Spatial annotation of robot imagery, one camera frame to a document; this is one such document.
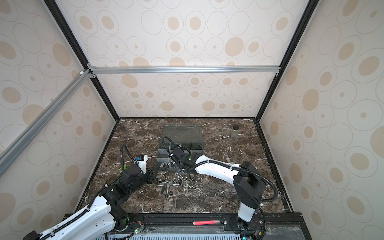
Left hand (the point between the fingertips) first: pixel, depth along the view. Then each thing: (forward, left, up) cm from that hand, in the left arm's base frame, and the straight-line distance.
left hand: (161, 167), depth 79 cm
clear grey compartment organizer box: (+31, -13, -14) cm, 37 cm away
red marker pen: (-24, -19, -11) cm, 32 cm away
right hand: (+4, -11, -5) cm, 13 cm away
